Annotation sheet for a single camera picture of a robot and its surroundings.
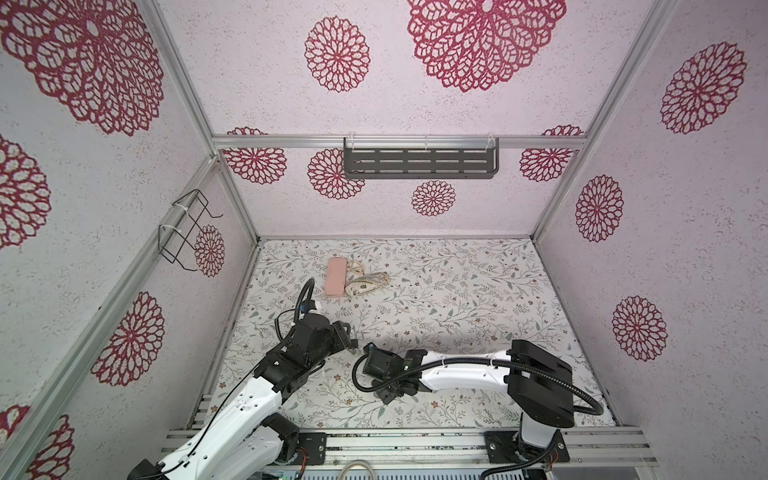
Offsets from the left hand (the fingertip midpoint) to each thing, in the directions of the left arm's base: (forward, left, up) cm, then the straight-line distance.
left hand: (343, 334), depth 81 cm
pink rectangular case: (+28, +6, -11) cm, 31 cm away
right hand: (-10, -9, -11) cm, 17 cm away
